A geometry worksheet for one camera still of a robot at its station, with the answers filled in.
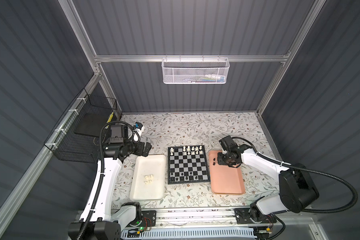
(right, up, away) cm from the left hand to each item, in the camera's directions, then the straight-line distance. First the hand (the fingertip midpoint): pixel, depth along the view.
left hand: (141, 144), depth 76 cm
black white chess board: (+24, -14, +15) cm, 32 cm away
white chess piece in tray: (0, -21, +10) cm, 23 cm away
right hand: (+45, -12, +13) cm, 49 cm away
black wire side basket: (-31, +3, -4) cm, 32 cm away
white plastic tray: (+1, -21, +11) cm, 24 cm away
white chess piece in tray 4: (+3, -22, +9) cm, 24 cm away
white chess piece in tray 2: (+3, -20, +10) cm, 23 cm away
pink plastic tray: (+46, -22, +9) cm, 52 cm away
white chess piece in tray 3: (+1, -23, +8) cm, 24 cm away
